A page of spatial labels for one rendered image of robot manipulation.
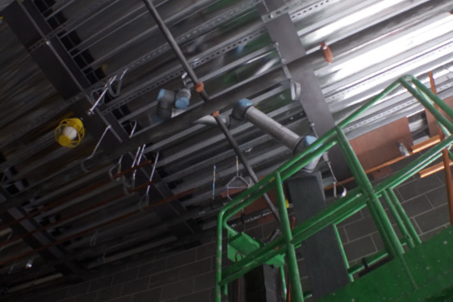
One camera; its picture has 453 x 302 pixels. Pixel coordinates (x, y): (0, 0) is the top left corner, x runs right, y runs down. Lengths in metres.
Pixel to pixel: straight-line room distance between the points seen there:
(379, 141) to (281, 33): 1.60
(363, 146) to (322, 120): 0.71
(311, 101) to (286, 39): 0.60
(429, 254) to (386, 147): 2.53
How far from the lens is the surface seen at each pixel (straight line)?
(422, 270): 1.37
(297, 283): 1.63
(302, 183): 2.28
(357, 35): 2.27
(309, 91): 3.02
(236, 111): 2.58
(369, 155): 3.80
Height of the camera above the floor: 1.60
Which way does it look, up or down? 59 degrees up
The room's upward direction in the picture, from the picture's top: straight up
